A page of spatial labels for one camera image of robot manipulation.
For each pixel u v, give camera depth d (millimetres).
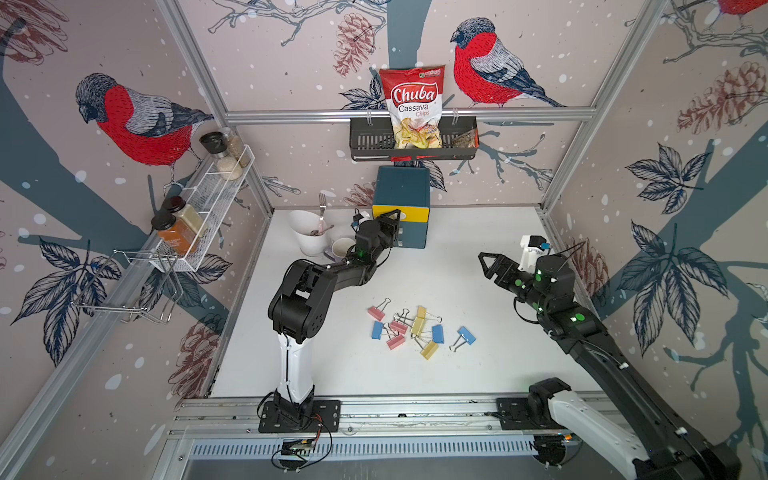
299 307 534
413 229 973
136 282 583
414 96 811
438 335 872
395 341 854
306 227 1045
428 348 839
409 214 928
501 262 659
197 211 698
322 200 1183
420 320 872
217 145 780
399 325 893
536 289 585
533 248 668
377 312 922
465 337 871
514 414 729
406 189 978
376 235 749
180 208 648
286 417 671
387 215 896
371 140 951
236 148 856
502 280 658
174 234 631
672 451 387
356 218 920
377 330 878
